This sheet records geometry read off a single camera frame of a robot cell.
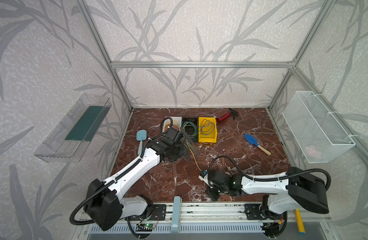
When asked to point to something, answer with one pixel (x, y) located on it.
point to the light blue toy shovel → (141, 135)
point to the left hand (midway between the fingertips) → (188, 146)
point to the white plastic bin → (175, 122)
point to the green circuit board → (144, 227)
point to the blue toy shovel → (253, 140)
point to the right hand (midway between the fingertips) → (205, 188)
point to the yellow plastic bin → (212, 138)
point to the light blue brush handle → (177, 211)
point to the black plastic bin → (190, 129)
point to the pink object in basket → (310, 150)
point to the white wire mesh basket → (321, 135)
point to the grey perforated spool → (190, 145)
